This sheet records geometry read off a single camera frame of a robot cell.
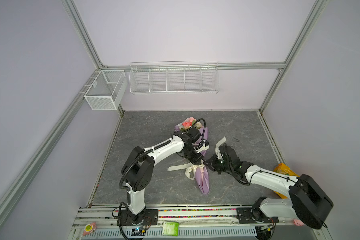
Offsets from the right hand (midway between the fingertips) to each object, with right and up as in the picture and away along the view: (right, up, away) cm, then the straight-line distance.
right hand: (202, 163), depth 83 cm
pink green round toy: (-53, -25, -16) cm, 61 cm away
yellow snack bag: (+46, -3, 0) cm, 46 cm away
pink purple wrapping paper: (-1, -5, -1) cm, 5 cm away
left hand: (-2, -1, -1) cm, 2 cm away
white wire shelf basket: (-15, +54, +17) cm, 59 cm away
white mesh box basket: (-66, +46, +21) cm, 83 cm away
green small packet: (-16, -27, -14) cm, 35 cm away
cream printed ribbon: (-7, -6, +1) cm, 9 cm away
